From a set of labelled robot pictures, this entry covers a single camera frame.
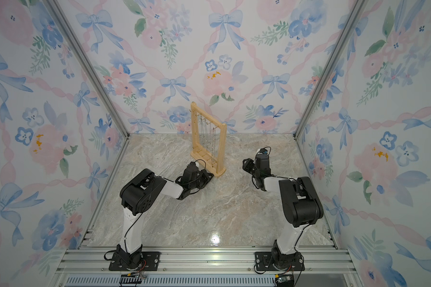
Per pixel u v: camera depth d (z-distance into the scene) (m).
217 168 0.97
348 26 0.73
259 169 0.77
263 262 0.73
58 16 0.71
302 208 0.49
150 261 0.74
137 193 0.56
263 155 0.84
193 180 0.82
